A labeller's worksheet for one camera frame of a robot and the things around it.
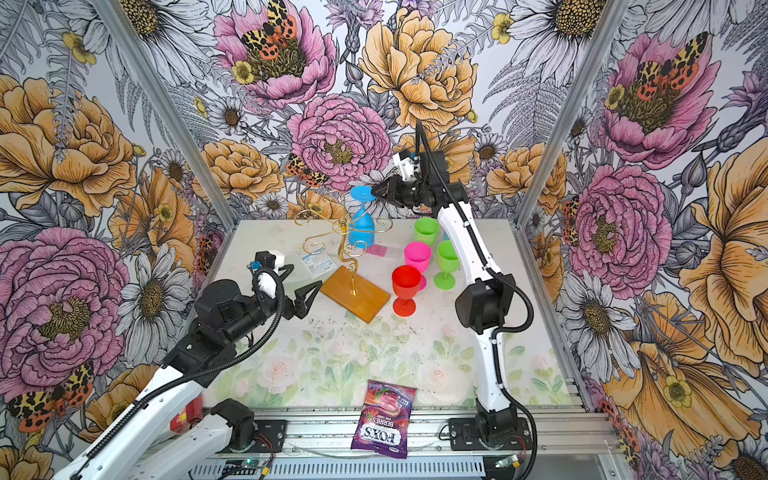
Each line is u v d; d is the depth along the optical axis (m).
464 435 0.74
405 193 0.76
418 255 0.95
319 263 1.08
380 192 0.81
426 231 1.00
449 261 0.90
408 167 0.78
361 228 0.87
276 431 0.75
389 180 0.78
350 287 0.99
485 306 0.58
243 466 0.71
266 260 0.56
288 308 0.62
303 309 0.63
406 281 0.90
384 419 0.75
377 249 1.12
